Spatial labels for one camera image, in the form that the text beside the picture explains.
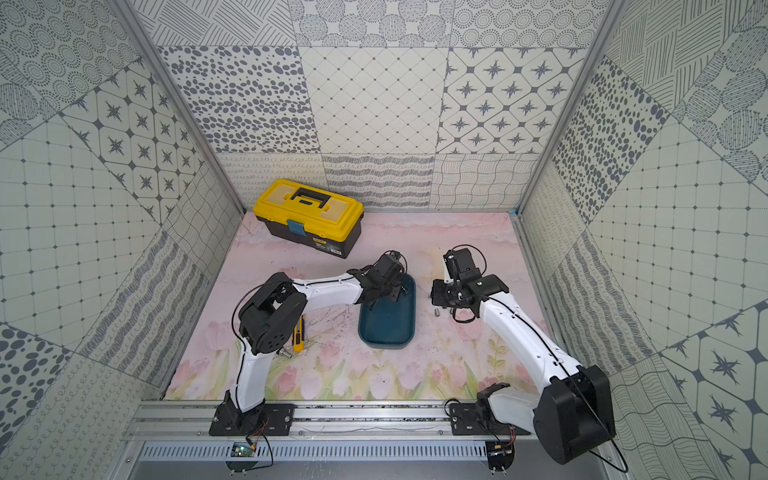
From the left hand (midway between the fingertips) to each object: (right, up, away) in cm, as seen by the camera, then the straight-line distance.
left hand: (398, 281), depth 97 cm
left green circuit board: (-39, -37, -25) cm, 59 cm away
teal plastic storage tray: (-2, -13, -6) cm, 14 cm away
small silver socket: (+12, -9, -4) cm, 16 cm away
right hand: (+12, -3, -14) cm, 18 cm away
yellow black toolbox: (-24, +19, -1) cm, 31 cm away
